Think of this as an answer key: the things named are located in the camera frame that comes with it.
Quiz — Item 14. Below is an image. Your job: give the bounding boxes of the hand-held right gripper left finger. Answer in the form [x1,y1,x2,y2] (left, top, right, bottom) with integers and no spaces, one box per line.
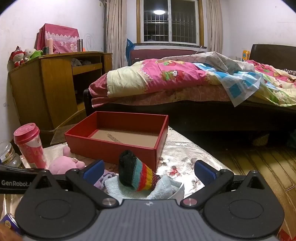
[25,159,119,208]

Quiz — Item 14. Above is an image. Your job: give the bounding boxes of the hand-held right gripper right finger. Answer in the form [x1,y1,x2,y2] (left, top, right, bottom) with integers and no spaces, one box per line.
[180,160,270,208]

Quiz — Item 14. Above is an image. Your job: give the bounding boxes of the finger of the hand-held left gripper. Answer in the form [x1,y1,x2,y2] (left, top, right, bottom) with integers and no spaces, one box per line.
[0,164,45,174]

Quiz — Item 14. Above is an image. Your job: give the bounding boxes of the red cardboard box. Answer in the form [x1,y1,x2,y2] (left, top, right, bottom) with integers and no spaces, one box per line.
[64,111,169,171]

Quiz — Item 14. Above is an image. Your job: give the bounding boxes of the light blue towel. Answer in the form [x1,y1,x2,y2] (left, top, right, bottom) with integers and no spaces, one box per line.
[104,174,183,200]

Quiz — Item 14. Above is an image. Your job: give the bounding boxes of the pink pig plush toy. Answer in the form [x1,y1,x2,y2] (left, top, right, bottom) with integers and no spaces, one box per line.
[48,146,86,175]

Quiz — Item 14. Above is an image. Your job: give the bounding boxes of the rainbow striped black sock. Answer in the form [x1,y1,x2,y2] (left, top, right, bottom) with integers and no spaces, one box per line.
[118,150,160,192]

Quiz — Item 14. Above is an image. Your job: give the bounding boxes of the purple cloth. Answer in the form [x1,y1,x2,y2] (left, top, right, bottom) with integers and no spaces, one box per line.
[94,169,119,190]

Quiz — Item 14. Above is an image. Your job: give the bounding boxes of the clear glass jar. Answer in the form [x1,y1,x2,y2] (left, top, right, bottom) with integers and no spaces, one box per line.
[0,140,22,168]

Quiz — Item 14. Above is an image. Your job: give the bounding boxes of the pink lidded tumbler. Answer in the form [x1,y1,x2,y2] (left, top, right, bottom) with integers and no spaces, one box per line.
[13,123,48,169]

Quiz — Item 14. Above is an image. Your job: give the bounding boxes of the silver floral tablecloth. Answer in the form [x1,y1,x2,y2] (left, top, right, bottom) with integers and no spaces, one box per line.
[0,126,234,223]

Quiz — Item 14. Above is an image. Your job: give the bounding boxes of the blue drink can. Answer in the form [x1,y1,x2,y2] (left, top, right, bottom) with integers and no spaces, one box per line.
[0,213,21,235]

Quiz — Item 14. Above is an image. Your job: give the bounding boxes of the dark wooden bed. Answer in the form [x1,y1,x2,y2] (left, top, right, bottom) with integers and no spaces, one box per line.
[83,44,296,139]

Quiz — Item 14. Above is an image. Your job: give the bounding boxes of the woven basket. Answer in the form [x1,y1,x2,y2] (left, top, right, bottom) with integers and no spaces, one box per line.
[253,133,270,146]

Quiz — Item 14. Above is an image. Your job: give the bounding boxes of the pink floral bedsheet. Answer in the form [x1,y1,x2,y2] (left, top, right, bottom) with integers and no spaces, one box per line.
[91,85,234,109]

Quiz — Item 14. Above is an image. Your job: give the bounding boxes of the blue checked white sheet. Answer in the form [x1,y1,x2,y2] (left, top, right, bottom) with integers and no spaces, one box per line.
[193,62,263,107]

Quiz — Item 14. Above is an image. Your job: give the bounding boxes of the wooden desk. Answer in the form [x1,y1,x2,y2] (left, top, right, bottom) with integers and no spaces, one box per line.
[8,51,113,139]

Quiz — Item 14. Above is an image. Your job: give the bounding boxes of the pink cartoon quilt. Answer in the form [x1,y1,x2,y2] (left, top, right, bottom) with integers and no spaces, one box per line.
[89,52,296,109]

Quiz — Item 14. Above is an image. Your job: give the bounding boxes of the red package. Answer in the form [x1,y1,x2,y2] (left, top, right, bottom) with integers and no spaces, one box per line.
[276,226,296,241]

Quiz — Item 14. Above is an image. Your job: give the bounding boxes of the grey cloth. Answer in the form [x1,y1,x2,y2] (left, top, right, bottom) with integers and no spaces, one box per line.
[70,58,92,67]

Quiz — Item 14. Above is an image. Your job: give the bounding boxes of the red white plush doll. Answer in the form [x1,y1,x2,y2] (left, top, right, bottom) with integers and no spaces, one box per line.
[9,46,25,68]

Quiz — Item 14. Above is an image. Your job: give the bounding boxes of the beige floral sheet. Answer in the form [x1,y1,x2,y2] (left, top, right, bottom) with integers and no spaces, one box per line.
[159,51,257,73]

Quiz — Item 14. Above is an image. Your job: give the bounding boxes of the white cat plush toy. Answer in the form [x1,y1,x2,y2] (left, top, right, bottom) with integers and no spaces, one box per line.
[23,48,37,61]

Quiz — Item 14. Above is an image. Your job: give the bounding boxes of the maroon padded headboard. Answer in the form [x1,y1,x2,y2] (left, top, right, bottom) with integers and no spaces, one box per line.
[129,47,206,66]

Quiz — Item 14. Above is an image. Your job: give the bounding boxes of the blue plastic bag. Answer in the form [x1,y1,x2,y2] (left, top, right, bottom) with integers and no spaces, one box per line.
[126,38,135,67]

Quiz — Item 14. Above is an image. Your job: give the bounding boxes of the pink cloth covered box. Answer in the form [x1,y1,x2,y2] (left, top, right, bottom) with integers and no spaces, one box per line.
[36,23,81,55]

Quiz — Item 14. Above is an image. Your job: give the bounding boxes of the beige curtain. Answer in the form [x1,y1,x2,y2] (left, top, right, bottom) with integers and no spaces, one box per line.
[106,0,127,70]
[206,0,223,55]

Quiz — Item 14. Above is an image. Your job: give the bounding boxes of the barred window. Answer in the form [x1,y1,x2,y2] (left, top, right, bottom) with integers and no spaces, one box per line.
[136,0,204,45]

